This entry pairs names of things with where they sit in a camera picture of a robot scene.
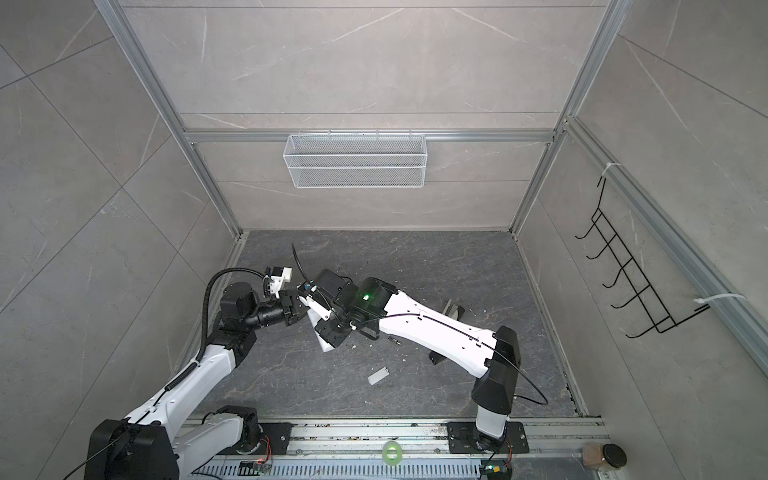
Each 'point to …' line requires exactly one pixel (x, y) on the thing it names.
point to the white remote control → (316, 318)
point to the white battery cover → (378, 376)
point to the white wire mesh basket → (355, 161)
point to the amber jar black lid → (597, 455)
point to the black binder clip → (436, 357)
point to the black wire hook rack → (646, 298)
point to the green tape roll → (392, 453)
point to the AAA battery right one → (397, 342)
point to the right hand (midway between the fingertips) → (330, 324)
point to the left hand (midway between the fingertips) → (321, 294)
